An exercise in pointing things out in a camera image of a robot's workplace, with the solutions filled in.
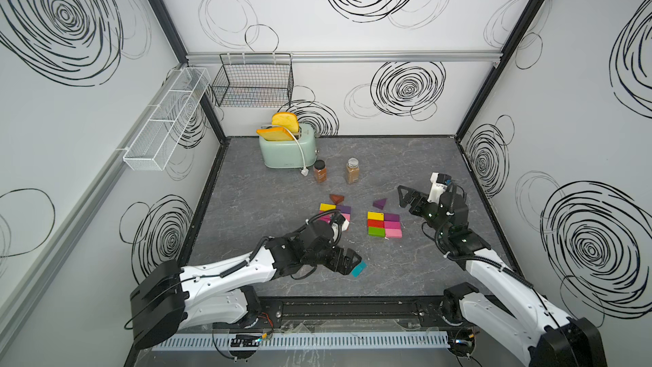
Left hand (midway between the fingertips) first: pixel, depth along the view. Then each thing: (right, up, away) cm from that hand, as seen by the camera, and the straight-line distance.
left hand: (350, 258), depth 75 cm
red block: (+11, +6, +17) cm, 21 cm away
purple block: (-1, +10, +23) cm, 25 cm away
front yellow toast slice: (-27, +39, +18) cm, 51 cm away
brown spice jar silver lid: (+3, +25, +24) cm, 35 cm away
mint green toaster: (-24, +32, +27) cm, 48 cm away
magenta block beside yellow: (-7, +16, -16) cm, 24 cm away
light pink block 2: (+16, +3, +14) cm, 21 cm away
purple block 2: (+17, +8, +18) cm, 26 cm away
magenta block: (+17, +6, +16) cm, 24 cm away
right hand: (+19, +19, +5) cm, 27 cm away
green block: (+11, +4, +14) cm, 18 cm away
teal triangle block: (+2, -3, 0) cm, 4 cm away
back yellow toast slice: (-23, +45, +24) cm, 56 cm away
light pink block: (0, +8, +19) cm, 21 cm away
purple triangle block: (+13, +12, +24) cm, 30 cm away
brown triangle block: (-4, +14, +22) cm, 26 cm away
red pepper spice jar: (-10, +25, +24) cm, 36 cm away
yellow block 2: (+11, +8, +19) cm, 23 cm away
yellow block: (-7, +11, +22) cm, 26 cm away
